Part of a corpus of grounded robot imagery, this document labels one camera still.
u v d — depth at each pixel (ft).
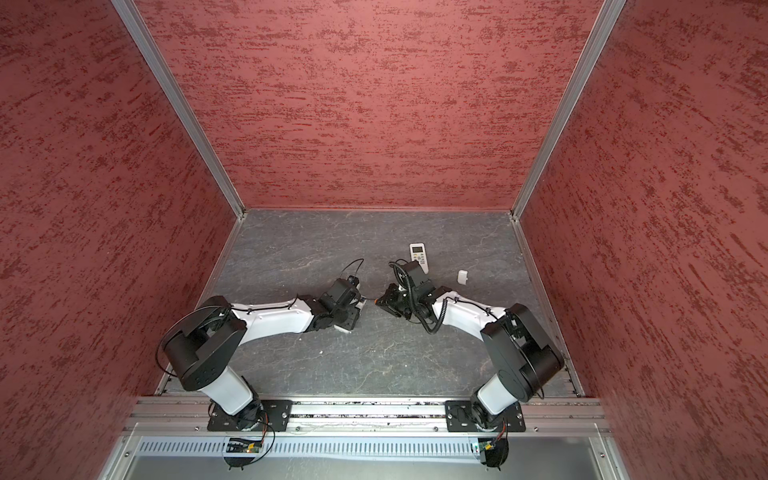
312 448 2.54
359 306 2.48
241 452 2.38
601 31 2.43
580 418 2.48
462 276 3.36
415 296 2.28
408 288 2.29
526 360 1.55
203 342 1.53
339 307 2.40
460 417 2.42
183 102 2.88
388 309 2.59
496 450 2.28
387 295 2.64
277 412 2.45
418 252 3.49
